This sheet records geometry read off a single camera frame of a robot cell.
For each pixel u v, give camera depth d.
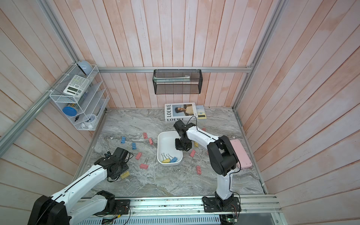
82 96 0.75
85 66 0.82
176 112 1.14
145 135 1.02
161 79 0.88
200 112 1.17
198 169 0.86
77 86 0.76
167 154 0.93
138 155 0.92
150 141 0.98
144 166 0.88
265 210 0.73
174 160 0.90
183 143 0.79
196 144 0.63
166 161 0.88
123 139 1.01
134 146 0.96
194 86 1.07
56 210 0.40
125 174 0.83
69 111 0.76
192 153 0.93
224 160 0.50
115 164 0.61
